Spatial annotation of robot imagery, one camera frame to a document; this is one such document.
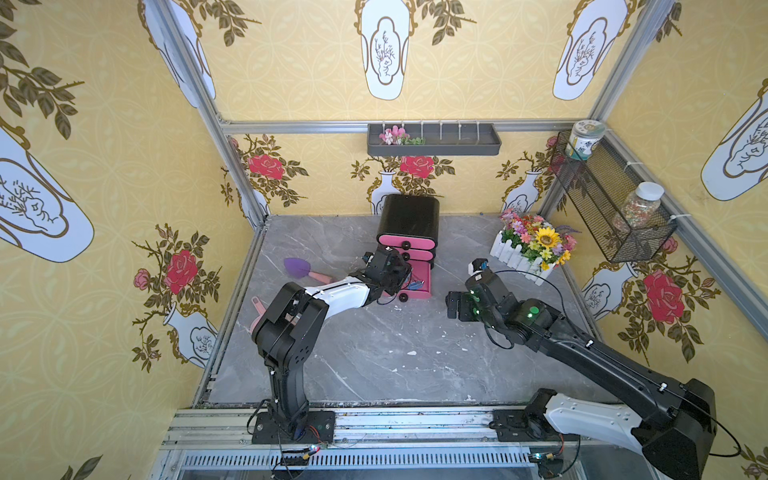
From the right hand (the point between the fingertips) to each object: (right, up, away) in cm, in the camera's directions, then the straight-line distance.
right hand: (464, 295), depth 80 cm
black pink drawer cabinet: (-12, +21, +41) cm, 47 cm away
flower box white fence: (+24, +13, +12) cm, 29 cm away
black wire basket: (+43, +31, +10) cm, 54 cm away
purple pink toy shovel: (-52, +5, +26) cm, 58 cm away
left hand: (-16, +7, +16) cm, 23 cm away
